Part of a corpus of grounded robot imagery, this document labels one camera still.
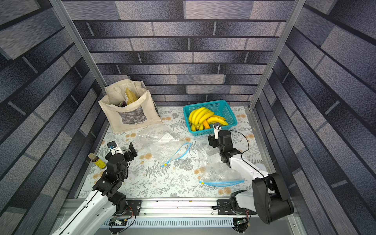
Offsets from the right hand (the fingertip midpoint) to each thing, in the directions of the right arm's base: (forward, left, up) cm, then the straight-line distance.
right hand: (217, 132), depth 89 cm
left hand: (-13, +53, +5) cm, 55 cm away
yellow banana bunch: (+12, +13, +1) cm, 18 cm away
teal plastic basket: (+29, -7, -7) cm, 30 cm away
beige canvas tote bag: (+8, +62, +6) cm, 63 cm away
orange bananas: (+10, +6, -5) cm, 13 cm away
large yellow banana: (+10, +15, -9) cm, 20 cm away
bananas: (+14, -1, -3) cm, 14 cm away
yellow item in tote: (+20, +57, +12) cm, 61 cm away
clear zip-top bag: (-3, +36, -10) cm, 37 cm away
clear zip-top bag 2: (-20, +2, -12) cm, 24 cm away
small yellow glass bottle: (-20, +69, -3) cm, 72 cm away
